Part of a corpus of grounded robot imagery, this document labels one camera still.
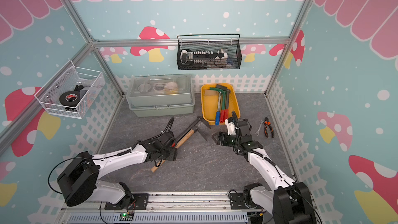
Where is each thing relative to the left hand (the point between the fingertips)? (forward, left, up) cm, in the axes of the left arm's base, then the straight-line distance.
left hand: (171, 155), depth 87 cm
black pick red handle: (+25, -15, +1) cm, 30 cm away
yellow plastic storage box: (+41, -22, -2) cm, 47 cm away
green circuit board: (-28, +18, -5) cm, 34 cm away
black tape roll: (+14, +43, +32) cm, 56 cm away
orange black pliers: (+24, -60, -1) cm, 64 cm away
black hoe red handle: (+27, -32, +6) cm, 43 cm away
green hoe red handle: (+48, -33, +1) cm, 58 cm away
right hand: (+7, -26, +10) cm, 28 cm away
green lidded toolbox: (+31, +13, +17) cm, 38 cm away
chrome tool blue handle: (+27, -27, +6) cm, 38 cm away
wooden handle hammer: (+17, -12, +1) cm, 21 cm away
